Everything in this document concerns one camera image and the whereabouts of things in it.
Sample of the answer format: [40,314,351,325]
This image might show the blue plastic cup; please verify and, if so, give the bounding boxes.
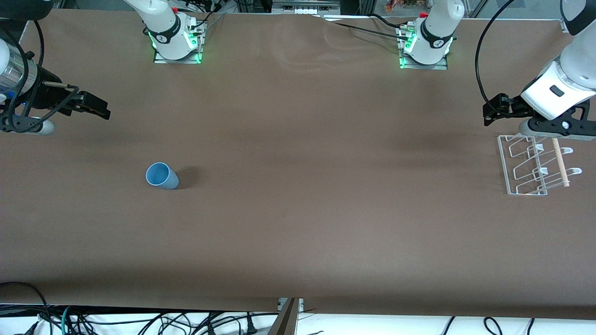
[146,162,180,190]

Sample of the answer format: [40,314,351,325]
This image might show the brown table cover sheet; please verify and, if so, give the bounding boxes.
[0,8,596,321]

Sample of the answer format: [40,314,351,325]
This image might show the white power strip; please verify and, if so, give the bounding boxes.
[271,0,341,14]

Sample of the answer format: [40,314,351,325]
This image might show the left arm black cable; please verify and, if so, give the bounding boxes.
[475,0,517,107]

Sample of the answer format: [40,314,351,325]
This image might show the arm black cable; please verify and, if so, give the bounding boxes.
[475,0,517,107]
[0,20,81,133]

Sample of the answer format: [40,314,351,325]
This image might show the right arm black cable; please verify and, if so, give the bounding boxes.
[0,20,81,133]

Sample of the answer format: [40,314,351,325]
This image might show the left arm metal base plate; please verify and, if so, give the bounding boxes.
[397,23,449,71]

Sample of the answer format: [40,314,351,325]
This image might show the white wire cup rack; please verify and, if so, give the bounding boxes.
[497,134,583,196]

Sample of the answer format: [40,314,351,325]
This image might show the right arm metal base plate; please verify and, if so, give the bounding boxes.
[153,21,206,65]

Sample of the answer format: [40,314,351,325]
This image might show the short black base cable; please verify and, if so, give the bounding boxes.
[186,8,226,34]

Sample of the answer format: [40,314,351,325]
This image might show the long black table cable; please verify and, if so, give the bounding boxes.
[321,15,413,41]

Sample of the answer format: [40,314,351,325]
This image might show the black looped floor cable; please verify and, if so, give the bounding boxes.
[0,281,50,322]

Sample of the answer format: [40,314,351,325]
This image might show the black floor cable with plug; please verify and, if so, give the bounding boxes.
[205,313,280,335]

